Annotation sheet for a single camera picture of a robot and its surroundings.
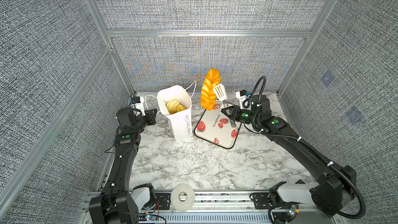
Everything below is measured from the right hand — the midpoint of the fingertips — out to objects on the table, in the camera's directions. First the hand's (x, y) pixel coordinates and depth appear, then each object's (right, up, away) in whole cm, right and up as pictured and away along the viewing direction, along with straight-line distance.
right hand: (222, 110), depth 75 cm
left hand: (-33, 0, +4) cm, 33 cm away
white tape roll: (-20, -45, -3) cm, 49 cm away
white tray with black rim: (0, -12, +25) cm, 28 cm away
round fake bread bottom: (-26, +2, +19) cm, 33 cm away
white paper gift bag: (-20, -6, +4) cm, 22 cm away
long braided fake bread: (-6, +6, +2) cm, 9 cm away
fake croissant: (-22, +1, +16) cm, 27 cm away
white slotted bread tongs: (0, +8, +2) cm, 9 cm away
